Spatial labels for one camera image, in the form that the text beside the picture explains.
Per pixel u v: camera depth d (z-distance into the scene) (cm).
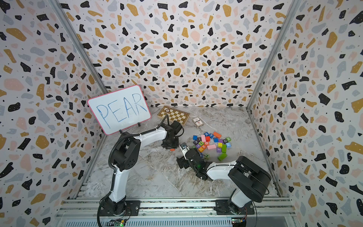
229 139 102
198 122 110
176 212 73
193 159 66
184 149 76
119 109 100
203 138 101
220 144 97
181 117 113
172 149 95
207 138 101
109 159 51
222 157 92
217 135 106
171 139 83
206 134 104
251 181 45
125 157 54
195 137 103
